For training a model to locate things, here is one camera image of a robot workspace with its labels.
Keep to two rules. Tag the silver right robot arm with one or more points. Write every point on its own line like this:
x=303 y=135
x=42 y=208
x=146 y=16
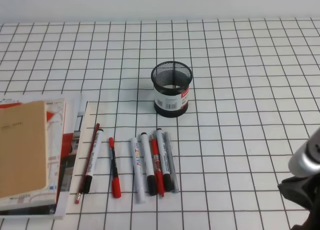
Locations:
x=303 y=188

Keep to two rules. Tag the black mesh pen holder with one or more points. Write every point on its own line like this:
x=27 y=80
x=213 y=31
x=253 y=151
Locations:
x=171 y=81

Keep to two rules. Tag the red marker pen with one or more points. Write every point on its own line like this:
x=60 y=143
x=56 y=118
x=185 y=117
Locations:
x=157 y=167

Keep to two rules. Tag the black pen red cap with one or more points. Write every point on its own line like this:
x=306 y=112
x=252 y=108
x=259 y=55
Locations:
x=116 y=188

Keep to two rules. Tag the grey silver marker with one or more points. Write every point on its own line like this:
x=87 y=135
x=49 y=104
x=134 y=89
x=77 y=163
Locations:
x=169 y=147

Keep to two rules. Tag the white marker black cap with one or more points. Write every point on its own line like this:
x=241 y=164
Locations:
x=92 y=161
x=151 y=179

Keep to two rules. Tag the white marker black ends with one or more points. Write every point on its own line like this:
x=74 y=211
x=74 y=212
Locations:
x=167 y=180

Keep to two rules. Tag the white paint marker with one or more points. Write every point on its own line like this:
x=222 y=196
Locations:
x=137 y=164

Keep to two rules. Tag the white thin booklet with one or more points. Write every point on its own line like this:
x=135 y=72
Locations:
x=70 y=140

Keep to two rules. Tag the white red illustrated book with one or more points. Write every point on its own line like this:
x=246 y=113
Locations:
x=55 y=110

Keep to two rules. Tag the red pencil with eraser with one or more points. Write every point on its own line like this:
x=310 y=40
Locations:
x=81 y=184

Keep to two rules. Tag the tan classic notebook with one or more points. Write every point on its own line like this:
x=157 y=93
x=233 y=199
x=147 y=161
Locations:
x=23 y=148

